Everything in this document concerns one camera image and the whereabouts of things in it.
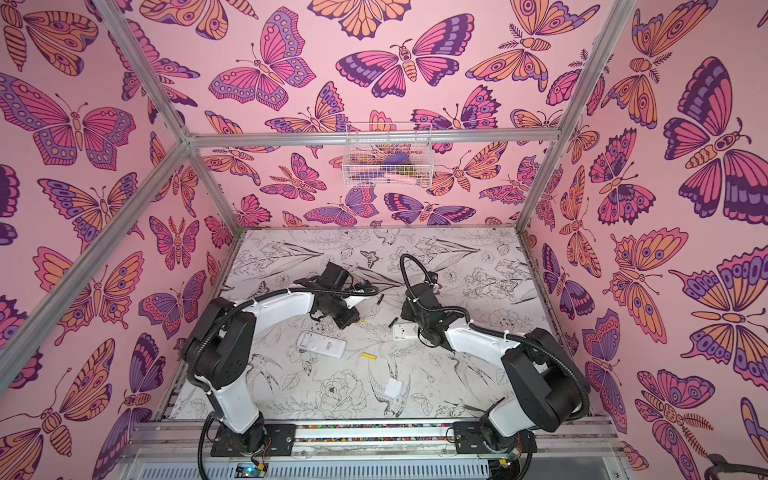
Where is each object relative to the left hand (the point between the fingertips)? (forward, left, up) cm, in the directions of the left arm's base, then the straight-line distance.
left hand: (359, 313), depth 93 cm
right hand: (+2, -15, +5) cm, 16 cm away
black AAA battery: (+7, -6, -3) cm, 10 cm away
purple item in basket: (+41, -13, +28) cm, 51 cm away
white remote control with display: (-9, +11, -2) cm, 14 cm away
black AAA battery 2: (-1, -11, -3) cm, 11 cm away
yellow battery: (-12, -4, -3) cm, 13 cm away
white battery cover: (-21, -11, -3) cm, 24 cm away
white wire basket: (+42, -9, +29) cm, 52 cm away
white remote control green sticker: (-5, -14, -2) cm, 15 cm away
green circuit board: (-39, +25, -6) cm, 47 cm away
